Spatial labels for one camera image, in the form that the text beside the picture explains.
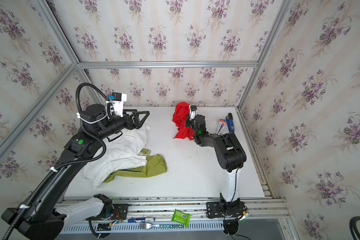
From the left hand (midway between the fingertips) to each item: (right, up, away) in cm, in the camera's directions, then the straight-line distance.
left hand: (142, 109), depth 63 cm
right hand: (+20, 0, +34) cm, 40 cm away
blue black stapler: (+52, -4, +45) cm, 69 cm away
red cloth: (+17, +1, +31) cm, 35 cm away
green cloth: (+2, -30, +23) cm, 39 cm away
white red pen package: (+46, -9, +45) cm, 65 cm away
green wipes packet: (+16, -52, +9) cm, 55 cm away
